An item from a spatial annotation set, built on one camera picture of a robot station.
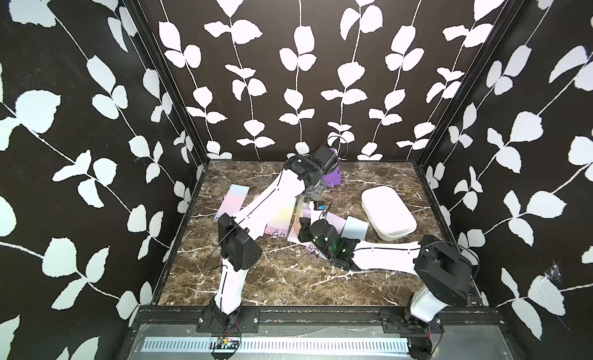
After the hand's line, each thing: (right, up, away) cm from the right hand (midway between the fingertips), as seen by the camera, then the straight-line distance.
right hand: (296, 217), depth 83 cm
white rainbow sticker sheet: (+25, -7, +14) cm, 29 cm away
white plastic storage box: (+38, -1, +14) cm, 41 cm away
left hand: (+6, +12, -1) cm, 13 cm away
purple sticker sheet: (-8, -5, +14) cm, 17 cm away
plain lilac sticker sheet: (+5, +3, -8) cm, 10 cm away
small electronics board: (-22, -37, -12) cm, 45 cm away
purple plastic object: (+17, +14, +24) cm, 32 cm away
